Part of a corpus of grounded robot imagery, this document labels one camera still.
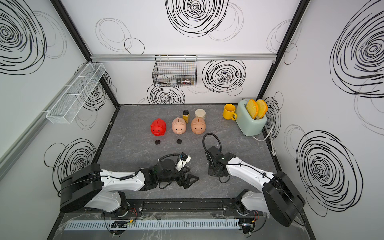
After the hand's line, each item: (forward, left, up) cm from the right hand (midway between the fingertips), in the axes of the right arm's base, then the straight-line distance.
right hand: (213, 172), depth 85 cm
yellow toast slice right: (+33, -30, +19) cm, 48 cm away
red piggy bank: (+26, +35, +8) cm, 44 cm away
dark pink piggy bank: (+28, +9, +8) cm, 30 cm away
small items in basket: (+43, +15, +32) cm, 55 cm away
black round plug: (+20, +36, -1) cm, 41 cm away
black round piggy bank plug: (+20, +22, -1) cm, 30 cm away
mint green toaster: (+26, -24, +9) cm, 37 cm away
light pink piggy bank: (+27, +22, +8) cm, 36 cm away
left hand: (-5, +11, +7) cm, 14 cm away
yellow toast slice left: (+34, -24, +18) cm, 45 cm away
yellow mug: (+41, -12, +7) cm, 43 cm away
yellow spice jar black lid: (+37, +18, +7) cm, 41 cm away
